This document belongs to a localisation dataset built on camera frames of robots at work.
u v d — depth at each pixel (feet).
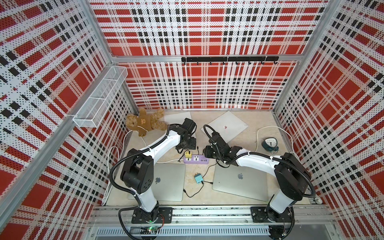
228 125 3.64
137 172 1.51
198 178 2.77
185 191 2.68
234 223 2.38
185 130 2.15
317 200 2.62
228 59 2.91
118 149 3.32
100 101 2.45
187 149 2.74
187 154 2.90
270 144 3.14
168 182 2.85
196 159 2.98
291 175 1.51
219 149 2.18
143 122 3.42
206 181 2.78
